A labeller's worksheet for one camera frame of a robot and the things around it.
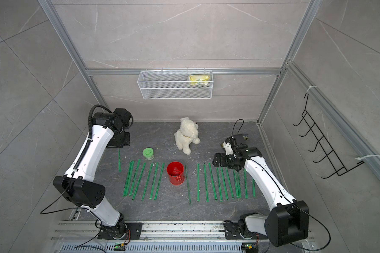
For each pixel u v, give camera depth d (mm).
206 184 885
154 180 901
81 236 727
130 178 904
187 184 884
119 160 975
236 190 858
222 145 1068
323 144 669
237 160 564
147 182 903
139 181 900
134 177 909
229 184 881
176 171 900
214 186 878
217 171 929
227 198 837
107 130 512
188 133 920
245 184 883
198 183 880
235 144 634
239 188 862
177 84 1007
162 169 935
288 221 389
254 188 863
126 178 903
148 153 973
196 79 848
